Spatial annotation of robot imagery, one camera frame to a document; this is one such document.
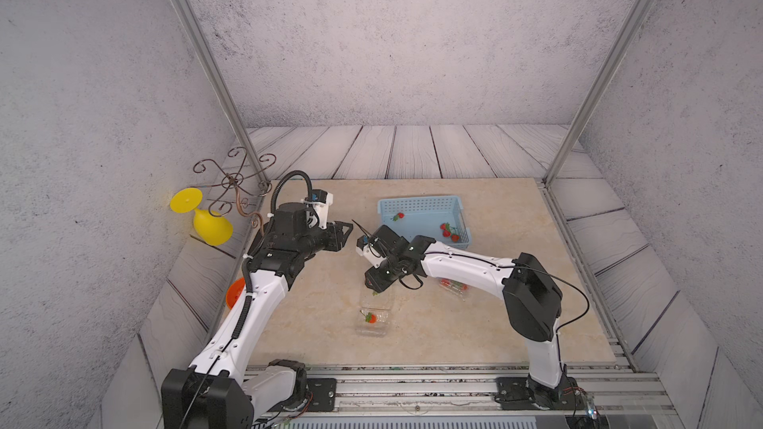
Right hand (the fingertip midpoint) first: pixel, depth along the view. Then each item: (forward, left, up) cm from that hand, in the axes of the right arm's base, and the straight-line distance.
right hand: (372, 281), depth 84 cm
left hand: (+8, +5, +15) cm, 18 cm away
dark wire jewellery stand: (+16, +36, +23) cm, 46 cm away
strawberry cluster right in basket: (+23, -25, -8) cm, 35 cm away
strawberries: (-8, +1, -7) cm, 10 cm away
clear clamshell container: (-10, -1, -11) cm, 15 cm away
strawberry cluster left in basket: (+29, -7, -7) cm, 31 cm away
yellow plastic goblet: (+7, +42, +16) cm, 45 cm away
